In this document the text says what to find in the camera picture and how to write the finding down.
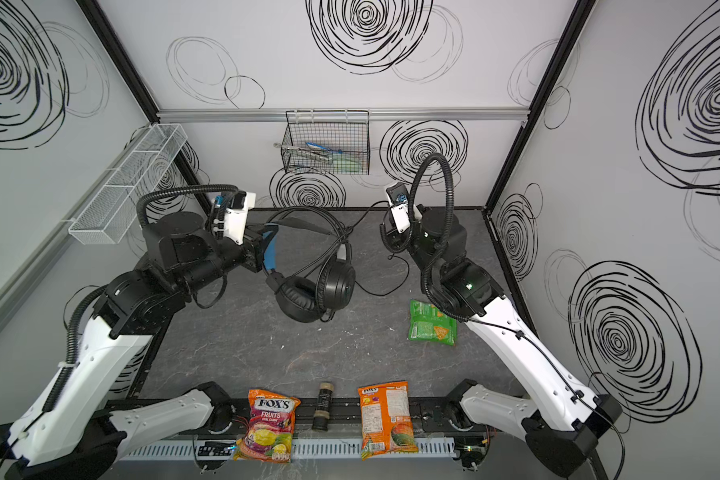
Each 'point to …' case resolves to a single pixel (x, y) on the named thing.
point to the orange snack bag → (386, 421)
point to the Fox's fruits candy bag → (268, 432)
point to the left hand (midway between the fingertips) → (275, 227)
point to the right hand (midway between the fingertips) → (394, 201)
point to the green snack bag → (428, 323)
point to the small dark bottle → (321, 416)
